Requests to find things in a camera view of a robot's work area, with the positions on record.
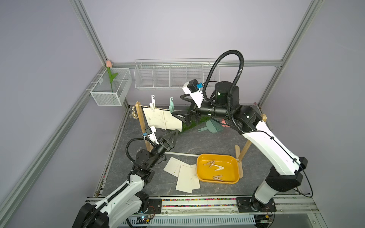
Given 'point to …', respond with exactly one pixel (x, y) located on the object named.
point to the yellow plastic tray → (230, 173)
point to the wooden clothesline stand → (240, 155)
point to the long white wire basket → (173, 73)
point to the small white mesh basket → (101, 91)
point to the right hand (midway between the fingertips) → (177, 104)
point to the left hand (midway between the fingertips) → (178, 132)
